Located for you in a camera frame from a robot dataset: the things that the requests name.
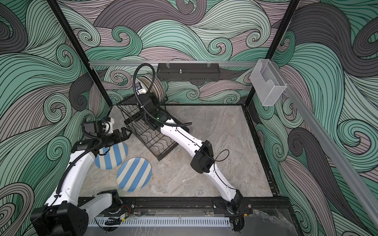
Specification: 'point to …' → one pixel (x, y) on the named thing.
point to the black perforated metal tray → (194, 72)
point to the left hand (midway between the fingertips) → (124, 132)
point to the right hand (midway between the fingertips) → (148, 92)
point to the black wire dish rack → (158, 142)
